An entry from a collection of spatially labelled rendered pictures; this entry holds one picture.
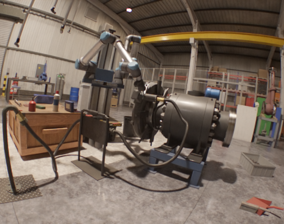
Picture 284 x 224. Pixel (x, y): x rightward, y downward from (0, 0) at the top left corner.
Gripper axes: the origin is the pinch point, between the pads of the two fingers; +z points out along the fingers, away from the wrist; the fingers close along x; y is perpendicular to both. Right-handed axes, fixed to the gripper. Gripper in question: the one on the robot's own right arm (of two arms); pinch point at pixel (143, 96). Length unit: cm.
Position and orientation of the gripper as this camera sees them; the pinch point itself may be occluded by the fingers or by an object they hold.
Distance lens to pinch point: 146.8
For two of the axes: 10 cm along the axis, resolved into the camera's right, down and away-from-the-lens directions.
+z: 2.8, 6.4, 7.1
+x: -9.4, 0.2, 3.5
